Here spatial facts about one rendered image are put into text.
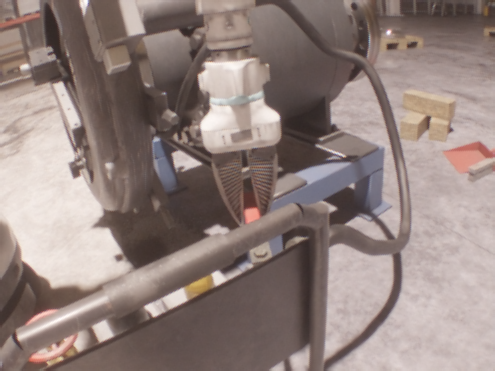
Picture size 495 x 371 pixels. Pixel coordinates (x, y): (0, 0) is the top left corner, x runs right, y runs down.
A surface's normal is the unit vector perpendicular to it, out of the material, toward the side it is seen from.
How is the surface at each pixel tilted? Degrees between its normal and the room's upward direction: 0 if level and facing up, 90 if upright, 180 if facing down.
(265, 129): 90
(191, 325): 90
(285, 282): 90
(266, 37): 78
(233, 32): 90
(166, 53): 72
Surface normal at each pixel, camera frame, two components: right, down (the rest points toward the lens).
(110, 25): 0.49, -0.03
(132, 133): 0.57, 0.48
